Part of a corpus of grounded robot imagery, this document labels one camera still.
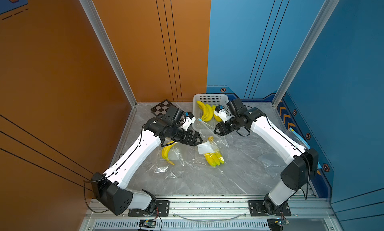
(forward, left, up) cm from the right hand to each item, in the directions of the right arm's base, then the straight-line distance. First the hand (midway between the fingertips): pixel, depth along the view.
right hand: (218, 129), depth 81 cm
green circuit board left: (-40, +36, -22) cm, 58 cm away
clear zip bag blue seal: (-4, -44, -5) cm, 45 cm away
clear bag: (-8, +2, -7) cm, 11 cm away
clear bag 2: (-8, +21, -16) cm, 28 cm away
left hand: (-8, +13, +4) cm, 15 cm away
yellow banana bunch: (+24, +5, -11) cm, 27 cm away
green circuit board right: (-40, -28, -20) cm, 52 cm away
